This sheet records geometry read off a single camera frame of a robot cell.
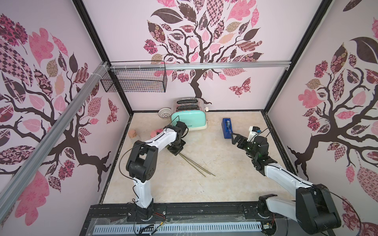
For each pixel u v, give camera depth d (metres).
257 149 0.66
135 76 1.63
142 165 0.50
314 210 0.41
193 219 0.73
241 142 0.76
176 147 0.83
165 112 1.18
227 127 1.03
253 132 0.76
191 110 1.00
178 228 0.70
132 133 0.95
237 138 0.76
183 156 0.91
